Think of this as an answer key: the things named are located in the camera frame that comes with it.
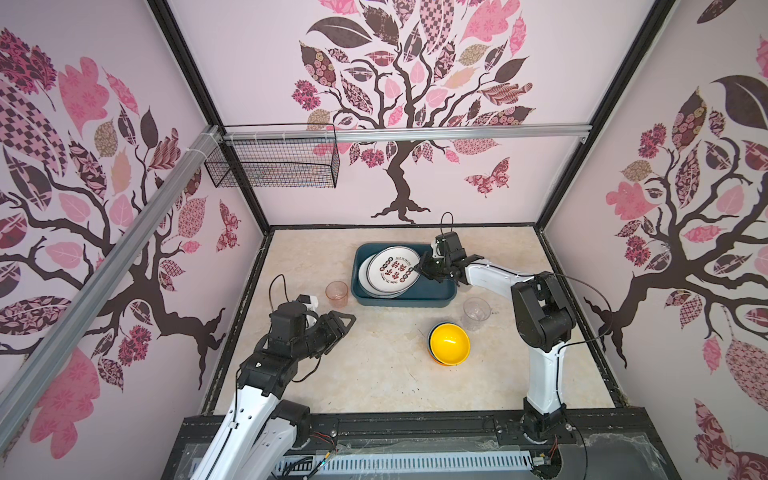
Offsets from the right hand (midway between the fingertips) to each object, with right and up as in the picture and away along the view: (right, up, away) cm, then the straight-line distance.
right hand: (414, 262), depth 98 cm
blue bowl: (+3, -23, -19) cm, 29 cm away
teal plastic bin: (+4, -10, -1) cm, 11 cm away
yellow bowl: (+9, -23, -15) cm, 29 cm away
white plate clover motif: (-8, -3, +2) cm, 8 cm away
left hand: (-17, -16, -25) cm, 34 cm away
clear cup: (+20, -16, -3) cm, 26 cm away
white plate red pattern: (-7, -3, +3) cm, 8 cm away
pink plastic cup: (-25, -10, -3) cm, 27 cm away
